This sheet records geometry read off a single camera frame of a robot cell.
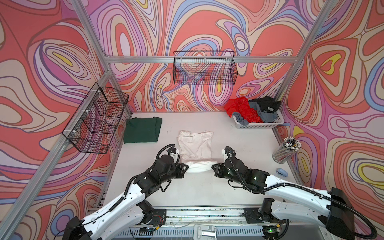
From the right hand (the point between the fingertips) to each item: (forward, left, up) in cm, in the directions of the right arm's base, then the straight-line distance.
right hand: (213, 170), depth 77 cm
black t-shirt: (+52, -46, 0) cm, 70 cm away
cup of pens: (+10, -43, +5) cm, 44 cm away
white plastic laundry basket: (+37, -52, -4) cm, 64 cm away
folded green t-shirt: (+36, +47, -9) cm, 60 cm away
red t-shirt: (+51, -28, -2) cm, 59 cm away
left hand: (+1, +12, +3) cm, 12 cm away
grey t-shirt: (+39, -43, -2) cm, 58 cm away
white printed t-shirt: (+18, +8, -10) cm, 22 cm away
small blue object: (+2, -42, -10) cm, 43 cm away
